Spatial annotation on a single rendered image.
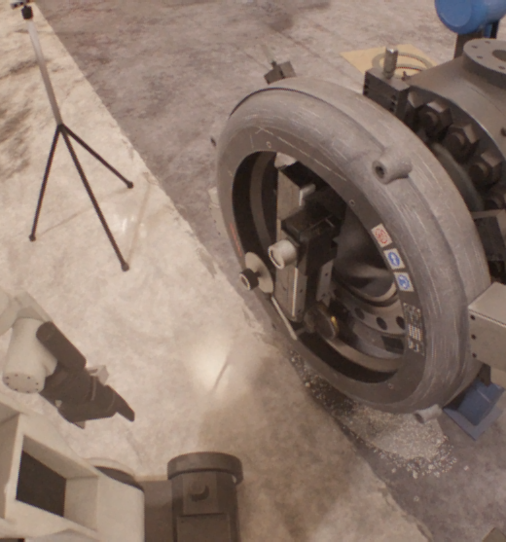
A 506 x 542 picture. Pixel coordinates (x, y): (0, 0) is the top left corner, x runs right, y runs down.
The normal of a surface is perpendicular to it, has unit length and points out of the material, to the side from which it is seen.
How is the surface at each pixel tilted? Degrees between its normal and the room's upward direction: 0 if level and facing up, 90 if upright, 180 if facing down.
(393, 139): 17
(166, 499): 0
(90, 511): 10
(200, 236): 0
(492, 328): 90
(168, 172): 0
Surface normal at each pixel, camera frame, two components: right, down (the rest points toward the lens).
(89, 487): -0.22, -0.65
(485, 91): 0.05, -0.59
